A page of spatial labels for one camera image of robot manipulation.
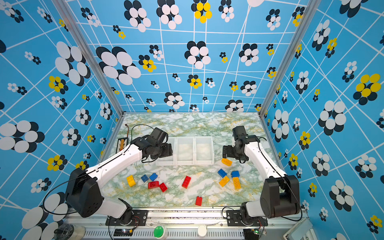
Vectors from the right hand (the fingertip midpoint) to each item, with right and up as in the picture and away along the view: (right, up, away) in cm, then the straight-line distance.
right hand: (232, 155), depth 86 cm
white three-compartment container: (-26, +1, +13) cm, 29 cm away
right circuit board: (+5, -34, -17) cm, 38 cm away
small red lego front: (-20, -23, -7) cm, 31 cm away
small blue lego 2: (-51, -13, 0) cm, 53 cm away
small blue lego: (+2, -12, +3) cm, 12 cm away
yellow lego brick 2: (-5, -15, -2) cm, 16 cm away
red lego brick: (-27, -15, -2) cm, 31 cm away
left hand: (-37, +2, -1) cm, 37 cm away
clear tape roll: (-75, -27, -24) cm, 83 cm away
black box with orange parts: (-72, +5, +13) cm, 73 cm away
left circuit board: (-57, -35, -14) cm, 68 cm away
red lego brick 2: (-40, -17, -4) cm, 43 cm away
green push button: (-37, -28, -23) cm, 52 cm away
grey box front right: (+23, -30, -20) cm, 43 cm away
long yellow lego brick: (+2, -15, -3) cm, 15 cm away
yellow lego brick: (-2, -5, +5) cm, 8 cm away
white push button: (-19, -29, -21) cm, 40 cm away
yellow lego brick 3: (-58, -13, -3) cm, 59 cm away
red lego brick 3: (-46, -16, -2) cm, 49 cm away
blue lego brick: (-6, -11, +2) cm, 12 cm away
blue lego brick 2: (-47, -13, +1) cm, 49 cm away
